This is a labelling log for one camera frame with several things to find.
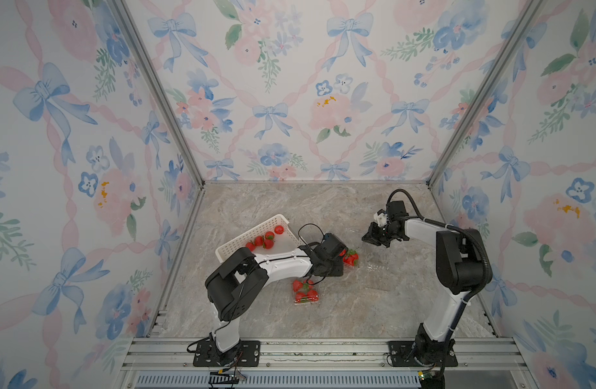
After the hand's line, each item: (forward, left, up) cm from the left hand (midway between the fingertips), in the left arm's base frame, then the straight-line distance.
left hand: (343, 268), depth 88 cm
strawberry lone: (+6, -5, 0) cm, 8 cm away
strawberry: (+17, +25, -1) cm, 30 cm away
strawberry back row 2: (+12, +32, -1) cm, 35 cm away
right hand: (+15, -11, -2) cm, 18 cm away
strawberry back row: (+14, +28, -1) cm, 32 cm away
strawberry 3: (-10, +11, 0) cm, 15 cm away
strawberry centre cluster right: (+10, +28, -1) cm, 30 cm away
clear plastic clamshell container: (-8, +14, -3) cm, 16 cm away
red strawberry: (-6, +17, -2) cm, 18 cm away
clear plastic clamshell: (+6, -12, -4) cm, 14 cm away
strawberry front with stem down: (-11, +15, 0) cm, 19 cm away
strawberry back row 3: (+2, -2, +2) cm, 4 cm away
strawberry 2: (-10, +12, +12) cm, 20 cm away
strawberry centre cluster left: (+10, +35, -2) cm, 36 cm away
